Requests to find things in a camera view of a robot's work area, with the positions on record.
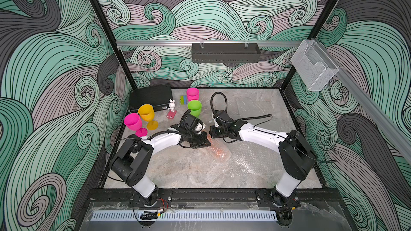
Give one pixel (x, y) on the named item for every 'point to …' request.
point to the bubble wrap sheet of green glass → (251, 161)
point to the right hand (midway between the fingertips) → (208, 133)
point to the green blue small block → (183, 100)
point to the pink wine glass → (192, 93)
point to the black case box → (158, 96)
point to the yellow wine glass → (146, 112)
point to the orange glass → (219, 149)
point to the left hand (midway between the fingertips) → (211, 143)
